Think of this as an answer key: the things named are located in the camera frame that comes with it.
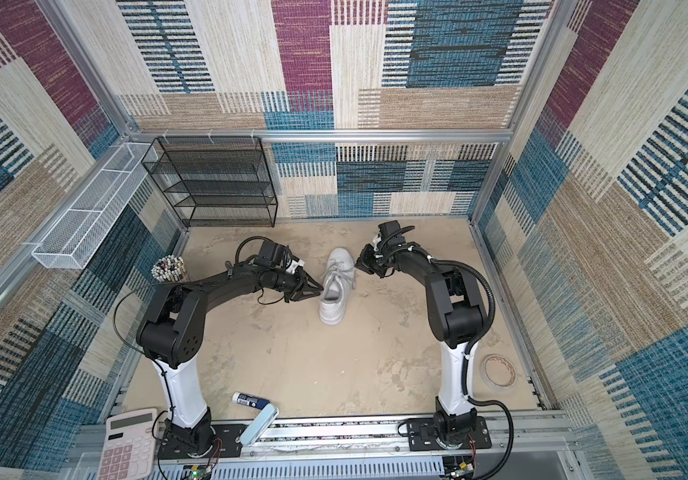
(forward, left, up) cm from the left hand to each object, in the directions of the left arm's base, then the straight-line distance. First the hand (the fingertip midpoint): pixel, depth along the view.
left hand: (324, 286), depth 91 cm
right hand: (+9, -9, -2) cm, 13 cm away
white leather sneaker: (+2, -5, 0) cm, 5 cm away
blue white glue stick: (-29, +19, -7) cm, 35 cm away
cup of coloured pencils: (+1, +42, +9) cm, 43 cm away
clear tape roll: (-22, -49, -11) cm, 55 cm away
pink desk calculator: (-39, +45, -8) cm, 60 cm away
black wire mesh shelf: (+40, +40, +8) cm, 57 cm away
